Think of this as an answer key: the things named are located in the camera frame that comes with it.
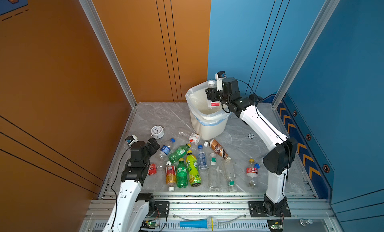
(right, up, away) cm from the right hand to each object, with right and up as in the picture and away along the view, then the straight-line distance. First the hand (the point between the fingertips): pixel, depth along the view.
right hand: (210, 89), depth 82 cm
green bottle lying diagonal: (-19, -37, +7) cm, 42 cm away
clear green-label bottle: (+2, -47, -1) cm, 47 cm away
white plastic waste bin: (0, -19, -3) cm, 19 cm away
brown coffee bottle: (+6, -35, +7) cm, 36 cm away
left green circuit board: (-30, -67, -12) cm, 74 cm away
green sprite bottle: (-15, -47, -1) cm, 49 cm away
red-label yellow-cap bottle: (+23, -45, -1) cm, 51 cm away
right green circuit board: (+30, -68, -11) cm, 75 cm away
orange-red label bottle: (-21, -48, -3) cm, 52 cm away
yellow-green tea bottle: (-9, -44, -1) cm, 45 cm away
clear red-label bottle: (+1, -9, -3) cm, 9 cm away
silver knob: (+42, -64, -14) cm, 78 cm away
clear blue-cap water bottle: (-26, -35, +7) cm, 45 cm away
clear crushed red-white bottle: (-9, -29, +12) cm, 33 cm away
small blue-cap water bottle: (-5, -40, +3) cm, 40 cm away
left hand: (-33, -29, -1) cm, 44 cm away
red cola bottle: (-32, -45, 0) cm, 55 cm away
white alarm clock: (-34, -26, +17) cm, 46 cm away
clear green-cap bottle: (+11, -46, +5) cm, 47 cm away
